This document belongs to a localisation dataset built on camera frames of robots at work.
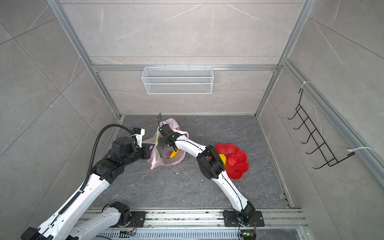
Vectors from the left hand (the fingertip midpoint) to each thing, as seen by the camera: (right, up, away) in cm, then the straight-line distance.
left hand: (155, 142), depth 73 cm
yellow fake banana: (+6, -9, +22) cm, 24 cm away
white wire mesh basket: (+9, +40, +28) cm, 49 cm away
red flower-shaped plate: (+45, -20, +16) cm, 52 cm away
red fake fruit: (+43, -12, +15) cm, 47 cm away
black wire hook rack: (+75, +5, -6) cm, 75 cm away
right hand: (+1, 0, +29) cm, 29 cm away
